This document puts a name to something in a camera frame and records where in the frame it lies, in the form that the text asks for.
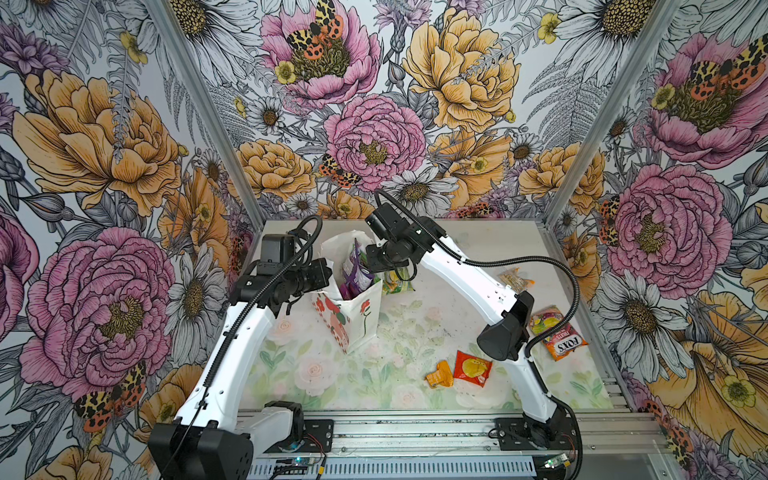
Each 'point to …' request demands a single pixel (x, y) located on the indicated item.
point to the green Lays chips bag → (363, 258)
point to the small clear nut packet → (514, 280)
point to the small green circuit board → (553, 462)
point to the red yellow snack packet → (472, 369)
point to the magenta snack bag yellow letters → (348, 291)
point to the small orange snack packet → (442, 377)
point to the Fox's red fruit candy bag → (562, 341)
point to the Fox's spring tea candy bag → (396, 281)
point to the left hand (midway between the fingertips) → (330, 281)
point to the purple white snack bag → (353, 270)
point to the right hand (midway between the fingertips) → (377, 271)
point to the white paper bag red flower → (348, 321)
